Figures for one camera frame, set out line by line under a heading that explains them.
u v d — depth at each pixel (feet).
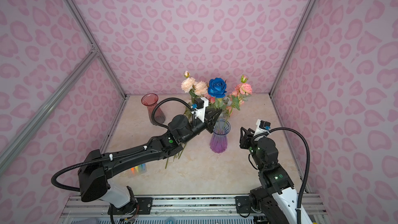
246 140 2.01
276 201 1.56
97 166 1.56
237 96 2.30
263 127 1.92
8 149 1.67
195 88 2.27
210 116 1.94
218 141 3.12
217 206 2.46
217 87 1.76
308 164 1.65
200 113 1.89
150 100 3.03
